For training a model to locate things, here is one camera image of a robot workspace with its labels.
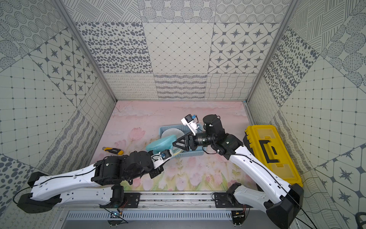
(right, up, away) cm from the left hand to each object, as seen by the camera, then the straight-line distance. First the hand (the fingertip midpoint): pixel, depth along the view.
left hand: (168, 154), depth 63 cm
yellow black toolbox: (+52, +2, +15) cm, 54 cm away
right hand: (+4, +5, 0) cm, 6 cm away
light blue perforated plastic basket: (+16, -5, +23) cm, 28 cm away
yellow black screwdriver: (-39, -5, +27) cm, 48 cm away
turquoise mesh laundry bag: (-3, +4, +2) cm, 6 cm away
